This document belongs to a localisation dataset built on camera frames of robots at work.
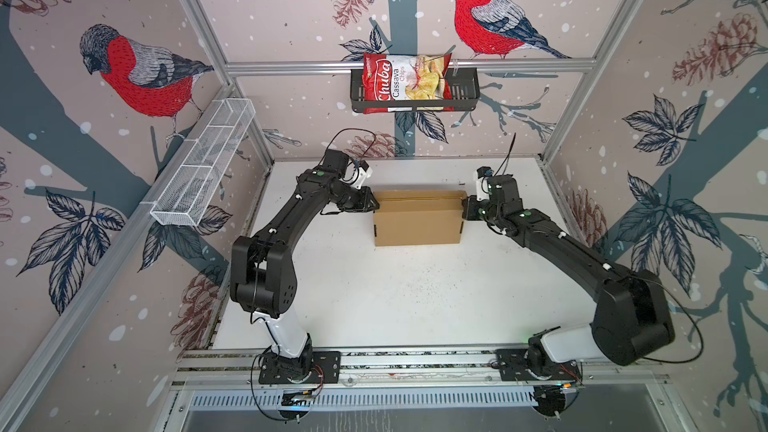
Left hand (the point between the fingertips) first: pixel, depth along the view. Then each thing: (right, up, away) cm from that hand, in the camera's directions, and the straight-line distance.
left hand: (376, 205), depth 85 cm
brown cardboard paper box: (+12, -3, -5) cm, 14 cm away
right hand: (+24, -1, +3) cm, 25 cm away
